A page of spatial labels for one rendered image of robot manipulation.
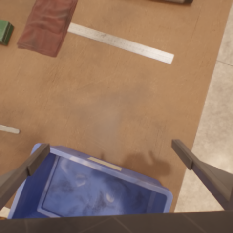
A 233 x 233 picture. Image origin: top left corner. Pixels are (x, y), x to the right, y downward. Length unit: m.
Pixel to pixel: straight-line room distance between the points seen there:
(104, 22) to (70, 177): 0.47
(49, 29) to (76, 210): 0.53
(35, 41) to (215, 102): 0.90
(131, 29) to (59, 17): 0.23
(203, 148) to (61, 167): 0.74
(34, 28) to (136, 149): 0.48
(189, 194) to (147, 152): 0.59
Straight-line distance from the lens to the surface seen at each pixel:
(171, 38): 0.55
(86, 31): 0.57
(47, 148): 0.17
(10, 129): 0.58
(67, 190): 0.50
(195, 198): 1.02
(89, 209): 0.50
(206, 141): 1.00
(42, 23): 0.61
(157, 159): 0.46
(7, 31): 0.67
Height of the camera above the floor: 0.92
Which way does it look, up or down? 80 degrees down
